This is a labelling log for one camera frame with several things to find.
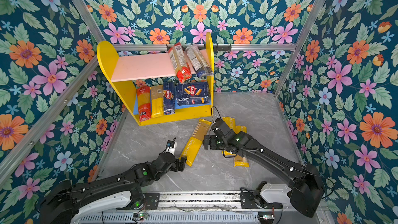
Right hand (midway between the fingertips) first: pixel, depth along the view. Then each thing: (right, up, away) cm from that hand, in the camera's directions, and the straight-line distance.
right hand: (209, 142), depth 78 cm
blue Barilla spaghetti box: (-26, +28, +20) cm, 43 cm away
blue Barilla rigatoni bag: (-10, +26, +15) cm, 32 cm away
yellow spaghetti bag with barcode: (-32, +22, +15) cm, 41 cm away
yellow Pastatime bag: (-9, -3, +14) cm, 17 cm away
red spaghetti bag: (-40, +21, +16) cm, 48 cm away
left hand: (-14, -8, +3) cm, 17 cm away
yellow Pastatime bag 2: (+17, -12, +6) cm, 22 cm away
